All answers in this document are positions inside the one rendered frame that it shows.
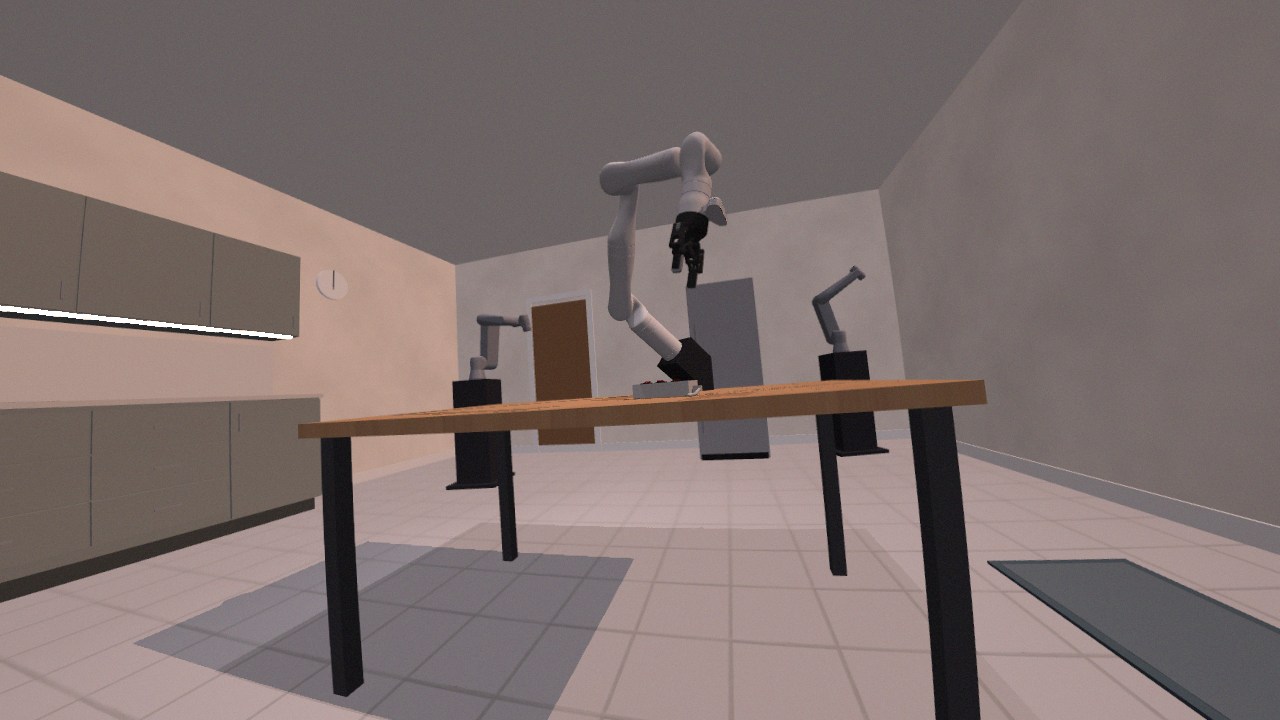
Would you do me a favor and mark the white power strip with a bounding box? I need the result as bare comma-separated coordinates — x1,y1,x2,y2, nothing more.
632,379,701,398

